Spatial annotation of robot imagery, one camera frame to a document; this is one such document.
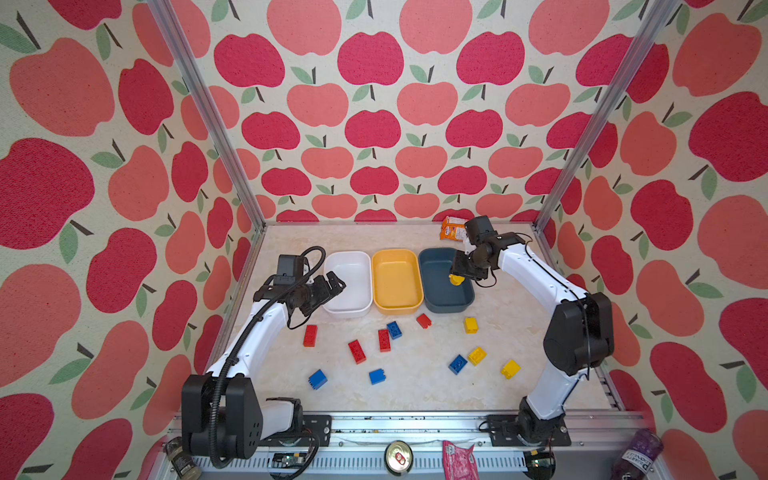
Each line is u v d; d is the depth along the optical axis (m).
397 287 1.01
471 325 0.92
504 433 0.73
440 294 0.99
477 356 0.86
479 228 0.73
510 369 0.83
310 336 0.90
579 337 0.49
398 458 0.62
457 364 0.84
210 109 0.87
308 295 0.72
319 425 0.75
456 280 0.90
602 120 0.88
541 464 0.72
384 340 0.88
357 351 0.85
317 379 0.81
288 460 0.72
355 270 1.08
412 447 0.74
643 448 0.68
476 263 0.76
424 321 0.93
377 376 0.84
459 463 0.69
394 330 0.91
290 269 0.66
